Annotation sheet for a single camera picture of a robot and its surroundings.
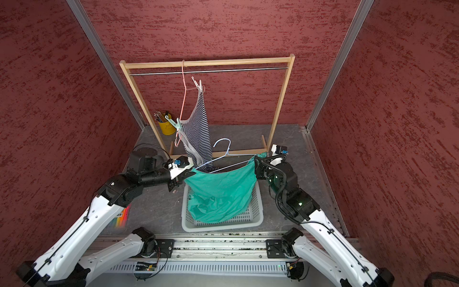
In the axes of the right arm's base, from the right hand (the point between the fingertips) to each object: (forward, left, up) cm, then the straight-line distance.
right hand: (257, 161), depth 72 cm
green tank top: (-7, +16, -20) cm, 26 cm away
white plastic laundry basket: (-15, +2, -25) cm, 29 cm away
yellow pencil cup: (+39, +52, -17) cm, 67 cm away
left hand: (-6, +27, +1) cm, 27 cm away
